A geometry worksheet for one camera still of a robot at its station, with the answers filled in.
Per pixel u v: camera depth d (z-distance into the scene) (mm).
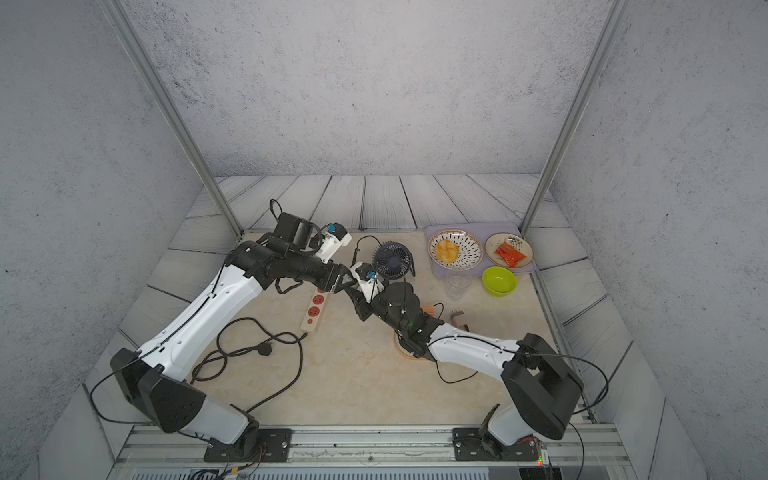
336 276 654
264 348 890
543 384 429
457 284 1025
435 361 598
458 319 937
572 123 890
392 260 1002
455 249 1109
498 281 1036
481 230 1195
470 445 728
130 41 736
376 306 681
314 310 961
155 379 396
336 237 657
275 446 728
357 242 693
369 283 647
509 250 1111
